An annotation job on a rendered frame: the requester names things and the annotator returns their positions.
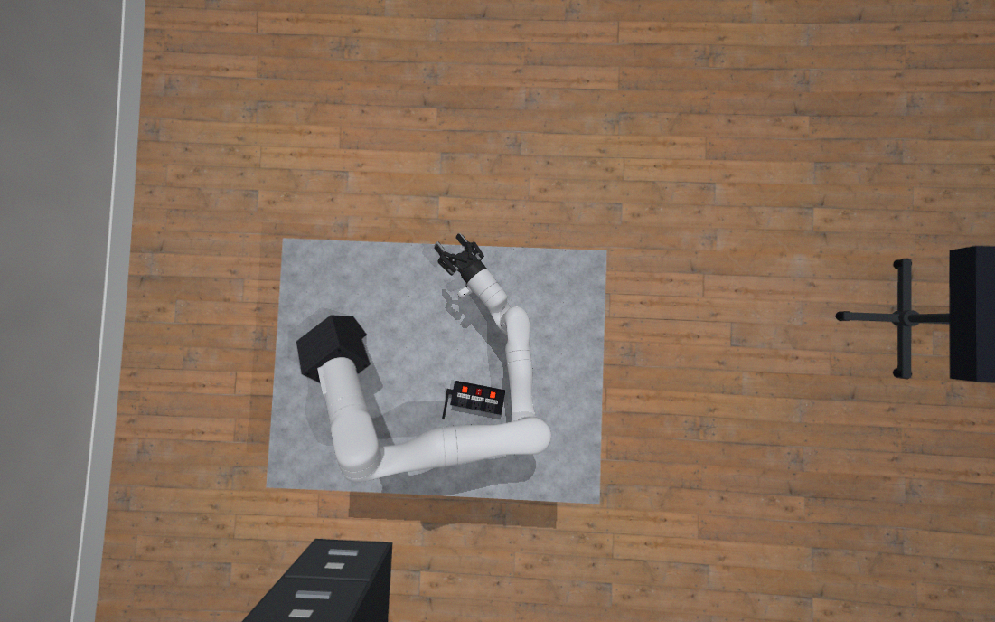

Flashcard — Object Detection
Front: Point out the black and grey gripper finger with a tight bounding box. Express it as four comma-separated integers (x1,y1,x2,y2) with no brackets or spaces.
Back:
456,233,484,260
434,242,467,276

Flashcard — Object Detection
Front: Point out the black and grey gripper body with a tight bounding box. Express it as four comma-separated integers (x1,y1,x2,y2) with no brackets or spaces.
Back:
454,251,487,284

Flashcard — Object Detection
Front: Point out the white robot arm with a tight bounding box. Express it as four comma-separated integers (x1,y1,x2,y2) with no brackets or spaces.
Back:
317,269,551,483

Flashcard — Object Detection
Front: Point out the black power strip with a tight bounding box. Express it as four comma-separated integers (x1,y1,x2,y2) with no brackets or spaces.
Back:
442,381,505,419

